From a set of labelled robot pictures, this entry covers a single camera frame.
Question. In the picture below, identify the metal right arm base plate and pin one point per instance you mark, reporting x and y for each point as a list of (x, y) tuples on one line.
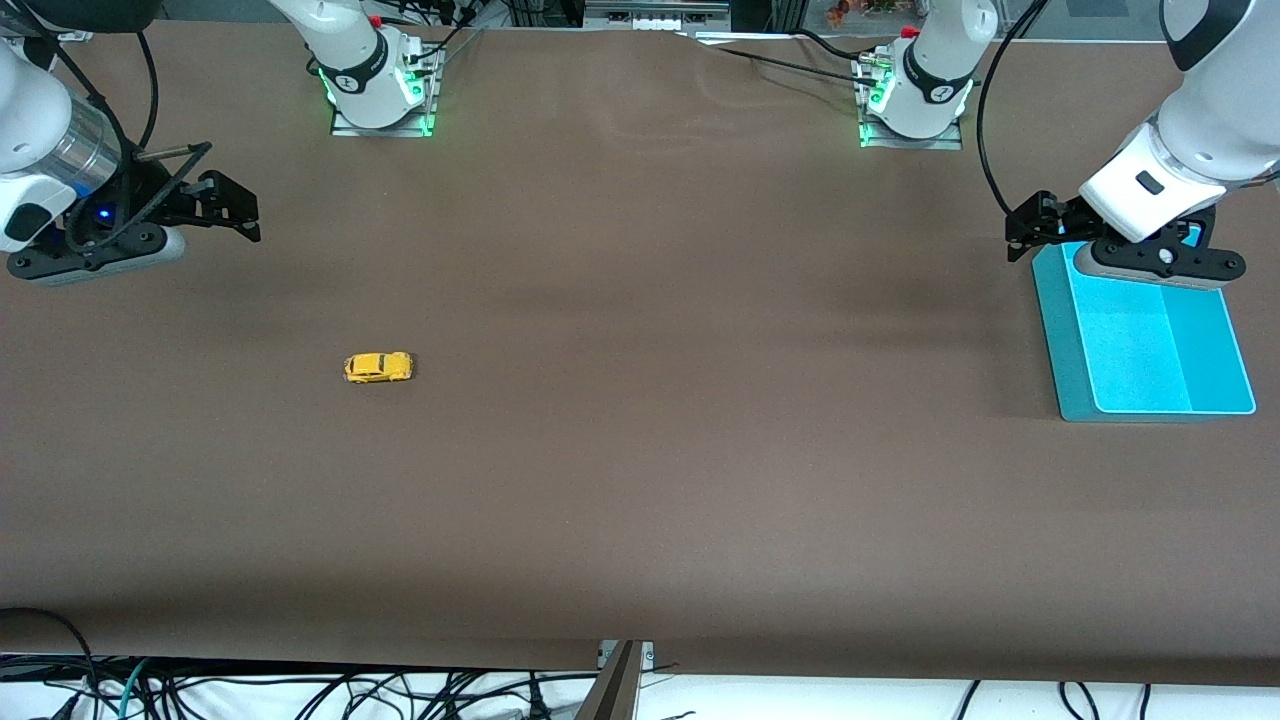
[(385, 127)]

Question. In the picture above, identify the colourful background clutter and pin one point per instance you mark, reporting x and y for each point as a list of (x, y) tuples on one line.
[(860, 10)]

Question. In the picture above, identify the yellow beetle toy car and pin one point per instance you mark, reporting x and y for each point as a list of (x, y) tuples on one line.
[(378, 367)]

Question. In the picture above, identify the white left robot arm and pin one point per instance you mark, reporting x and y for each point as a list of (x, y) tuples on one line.
[(1220, 130)]

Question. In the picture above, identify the small metal table bracket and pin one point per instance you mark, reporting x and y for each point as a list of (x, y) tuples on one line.
[(648, 652)]

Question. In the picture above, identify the white tape strip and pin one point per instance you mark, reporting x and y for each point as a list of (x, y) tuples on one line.
[(750, 40)]

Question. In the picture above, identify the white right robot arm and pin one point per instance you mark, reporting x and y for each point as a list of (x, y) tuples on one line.
[(360, 50)]

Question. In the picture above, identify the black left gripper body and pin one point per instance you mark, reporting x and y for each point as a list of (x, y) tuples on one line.
[(1066, 217)]

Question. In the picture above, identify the white power strip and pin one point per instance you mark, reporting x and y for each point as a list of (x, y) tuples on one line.
[(660, 24)]

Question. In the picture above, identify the grey metal beam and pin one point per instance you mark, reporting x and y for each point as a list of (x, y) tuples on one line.
[(612, 690)]

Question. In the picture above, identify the teal plastic bin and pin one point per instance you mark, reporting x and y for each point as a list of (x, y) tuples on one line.
[(1140, 350)]

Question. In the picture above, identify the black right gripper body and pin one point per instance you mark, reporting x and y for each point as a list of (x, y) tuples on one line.
[(150, 194)]

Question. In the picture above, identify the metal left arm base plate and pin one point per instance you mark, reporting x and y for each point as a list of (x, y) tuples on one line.
[(915, 142)]

